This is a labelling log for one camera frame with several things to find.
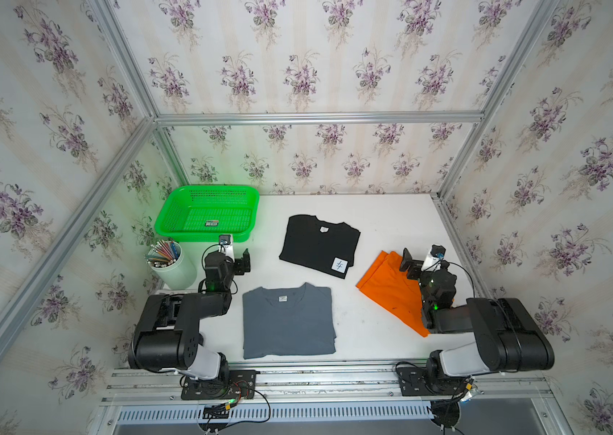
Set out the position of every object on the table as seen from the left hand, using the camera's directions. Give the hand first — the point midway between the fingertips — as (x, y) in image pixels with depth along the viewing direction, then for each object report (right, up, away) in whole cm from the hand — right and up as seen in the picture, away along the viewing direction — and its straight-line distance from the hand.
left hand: (238, 250), depth 92 cm
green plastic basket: (-21, +14, +22) cm, 33 cm away
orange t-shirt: (+54, -14, -2) cm, 56 cm away
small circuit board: (0, -40, -21) cm, 46 cm away
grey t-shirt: (+18, -21, -8) cm, 29 cm away
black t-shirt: (+31, 0, +11) cm, 33 cm away
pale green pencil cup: (-16, -7, -9) cm, 20 cm away
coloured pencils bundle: (-23, 0, -6) cm, 24 cm away
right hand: (+62, 0, -4) cm, 63 cm away
